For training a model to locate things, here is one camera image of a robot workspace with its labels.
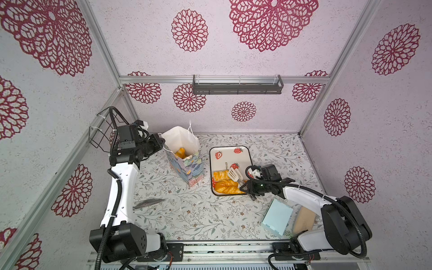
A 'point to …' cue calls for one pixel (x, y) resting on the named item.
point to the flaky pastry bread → (220, 175)
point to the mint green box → (277, 217)
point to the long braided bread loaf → (224, 185)
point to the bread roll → (181, 153)
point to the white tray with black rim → (225, 158)
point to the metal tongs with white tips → (235, 175)
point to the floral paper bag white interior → (185, 156)
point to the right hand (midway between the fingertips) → (241, 187)
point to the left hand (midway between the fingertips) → (164, 143)
